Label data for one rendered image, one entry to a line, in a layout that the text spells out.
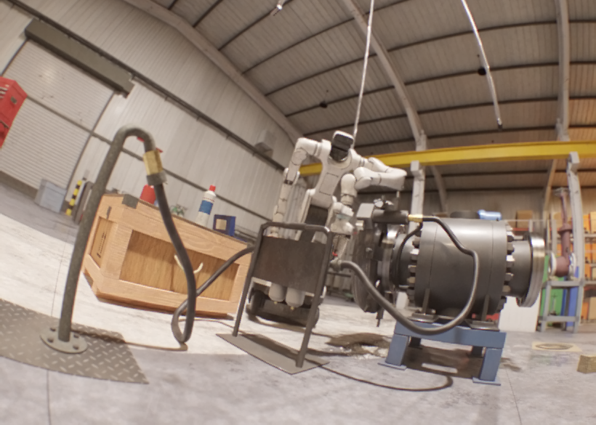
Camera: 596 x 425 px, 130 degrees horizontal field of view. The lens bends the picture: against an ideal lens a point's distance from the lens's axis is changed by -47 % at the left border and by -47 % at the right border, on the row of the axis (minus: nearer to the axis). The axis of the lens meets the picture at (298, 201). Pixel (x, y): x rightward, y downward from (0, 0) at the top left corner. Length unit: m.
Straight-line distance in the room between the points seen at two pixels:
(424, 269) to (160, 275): 1.32
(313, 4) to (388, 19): 2.44
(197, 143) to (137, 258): 9.23
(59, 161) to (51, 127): 1.11
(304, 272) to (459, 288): 0.85
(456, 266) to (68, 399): 1.53
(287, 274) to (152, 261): 0.60
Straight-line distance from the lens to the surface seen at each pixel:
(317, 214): 1.74
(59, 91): 9.68
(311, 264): 1.04
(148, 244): 1.22
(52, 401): 0.56
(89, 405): 0.57
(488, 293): 1.51
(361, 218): 1.44
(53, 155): 9.12
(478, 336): 1.35
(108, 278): 1.18
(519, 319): 5.33
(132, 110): 9.70
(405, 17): 8.98
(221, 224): 1.52
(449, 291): 1.51
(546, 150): 10.24
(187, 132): 10.21
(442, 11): 8.90
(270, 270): 1.15
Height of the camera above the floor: 0.34
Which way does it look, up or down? 16 degrees up
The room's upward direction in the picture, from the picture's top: 14 degrees clockwise
